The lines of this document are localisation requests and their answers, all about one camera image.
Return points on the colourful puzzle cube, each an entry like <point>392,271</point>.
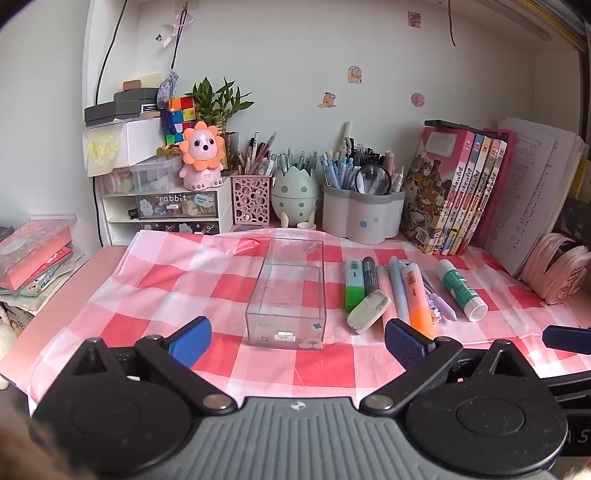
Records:
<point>182,115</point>

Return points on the pink highlighter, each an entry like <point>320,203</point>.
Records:
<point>384,279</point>

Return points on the pink checkered cloth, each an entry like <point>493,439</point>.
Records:
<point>184,286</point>

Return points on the glass vase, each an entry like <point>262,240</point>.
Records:
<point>229,147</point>

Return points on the purple hanging charm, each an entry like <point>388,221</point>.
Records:
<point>166,90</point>

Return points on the lucky bamboo plant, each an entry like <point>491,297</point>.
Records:
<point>221,101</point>

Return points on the green egg-shaped pen holder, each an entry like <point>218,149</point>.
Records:
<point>295,194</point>

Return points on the clear lidded storage box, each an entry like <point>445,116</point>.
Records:
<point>154,174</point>

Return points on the bundle of red black pens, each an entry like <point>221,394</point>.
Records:
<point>256,154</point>

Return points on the grey flower-shaped pen holder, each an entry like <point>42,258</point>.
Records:
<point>362,214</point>

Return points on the green highlighter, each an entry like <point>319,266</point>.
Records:
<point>354,286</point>

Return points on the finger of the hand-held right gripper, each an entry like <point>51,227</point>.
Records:
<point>565,338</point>

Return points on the brown block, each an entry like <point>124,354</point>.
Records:
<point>131,84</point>

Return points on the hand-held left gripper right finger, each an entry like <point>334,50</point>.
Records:
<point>406,344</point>

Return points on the bundle of blue white pens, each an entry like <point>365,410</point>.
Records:
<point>337,168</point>

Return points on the black magnifying glass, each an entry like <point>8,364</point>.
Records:
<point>375,179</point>

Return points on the white eraser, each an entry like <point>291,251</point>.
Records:
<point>368,311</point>

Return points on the green white glue stick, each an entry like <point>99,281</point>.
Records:
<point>461,286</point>

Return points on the pink curled page booklet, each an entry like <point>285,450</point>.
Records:
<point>558,267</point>

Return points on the bundle of teal grey pens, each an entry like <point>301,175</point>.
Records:
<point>295,160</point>

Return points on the short dark grey case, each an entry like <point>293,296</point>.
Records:
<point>136,102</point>

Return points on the round cartoon wall sticker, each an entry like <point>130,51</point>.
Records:
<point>354,74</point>

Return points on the pink lion toy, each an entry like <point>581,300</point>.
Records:
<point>202,154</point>

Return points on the pink gift box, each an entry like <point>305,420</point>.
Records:
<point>32,251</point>

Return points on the pink ribbon bow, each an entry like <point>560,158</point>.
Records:
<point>173,25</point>

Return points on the white storage box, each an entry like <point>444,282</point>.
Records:
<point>138,143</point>

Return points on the pink book slipcase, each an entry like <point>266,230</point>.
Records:
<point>510,152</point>

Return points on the orange highlighter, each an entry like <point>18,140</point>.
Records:
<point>419,302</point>

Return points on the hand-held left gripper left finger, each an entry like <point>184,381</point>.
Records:
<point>191,339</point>

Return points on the light purple pen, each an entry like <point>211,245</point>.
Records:
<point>445,304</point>

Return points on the pink perforated pen holder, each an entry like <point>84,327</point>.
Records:
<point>251,198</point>

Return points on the white drawer organizer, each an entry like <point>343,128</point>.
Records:
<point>161,214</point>

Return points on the bear wall sticker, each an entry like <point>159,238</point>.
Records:
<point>327,99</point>

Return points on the stack of printed papers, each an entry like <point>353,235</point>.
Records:
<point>531,194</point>

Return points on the grey marker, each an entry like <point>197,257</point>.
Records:
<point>370,274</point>

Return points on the pale blue highlighter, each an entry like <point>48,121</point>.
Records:
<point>400,290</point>

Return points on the yellow books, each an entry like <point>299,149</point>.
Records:
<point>579,180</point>

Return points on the clear plastic box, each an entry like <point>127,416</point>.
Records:
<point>286,295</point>

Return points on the pink round wall sticker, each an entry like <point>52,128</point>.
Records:
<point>418,98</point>

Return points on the pink stamp wall sticker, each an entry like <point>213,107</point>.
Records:
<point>414,19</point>

